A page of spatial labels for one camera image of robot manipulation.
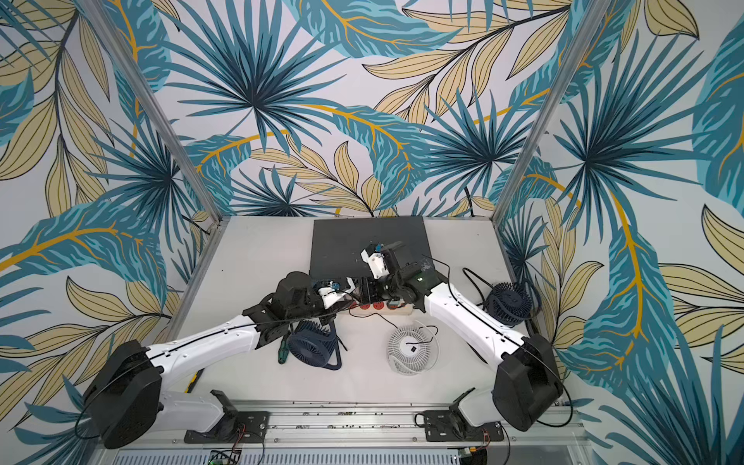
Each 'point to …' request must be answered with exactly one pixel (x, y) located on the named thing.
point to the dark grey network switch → (337, 243)
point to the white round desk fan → (412, 348)
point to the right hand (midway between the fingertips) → (340, 304)
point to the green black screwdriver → (284, 351)
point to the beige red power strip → (383, 308)
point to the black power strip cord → (464, 268)
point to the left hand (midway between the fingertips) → (347, 297)
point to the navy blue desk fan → (313, 344)
